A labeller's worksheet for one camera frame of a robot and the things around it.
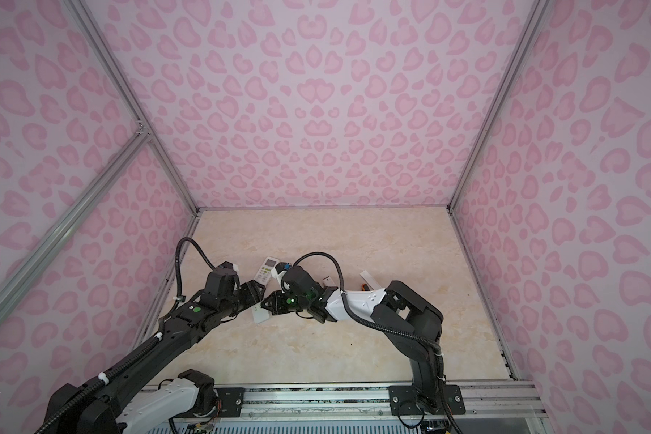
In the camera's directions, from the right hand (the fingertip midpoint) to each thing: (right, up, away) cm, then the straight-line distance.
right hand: (263, 304), depth 80 cm
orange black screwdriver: (+31, +2, +13) cm, 34 cm away
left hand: (-2, +5, +3) cm, 6 cm away
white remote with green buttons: (-5, +7, +18) cm, 20 cm away
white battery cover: (+34, +4, +18) cm, 38 cm away
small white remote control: (-1, -3, 0) cm, 3 cm away
